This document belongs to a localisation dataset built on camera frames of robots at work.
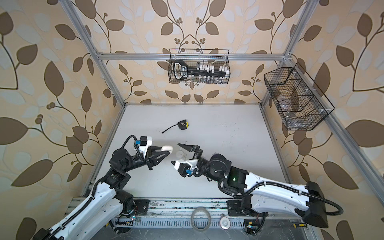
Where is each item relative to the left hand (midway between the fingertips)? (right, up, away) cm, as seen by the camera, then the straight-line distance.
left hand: (168, 152), depth 67 cm
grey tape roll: (+15, -33, +5) cm, 37 cm away
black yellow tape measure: (+3, +11, +38) cm, 40 cm away
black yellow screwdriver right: (+62, -35, +3) cm, 71 cm away
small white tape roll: (+26, -34, +3) cm, 43 cm away
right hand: (+6, +2, -7) cm, 10 cm away
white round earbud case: (+2, -7, +25) cm, 26 cm away
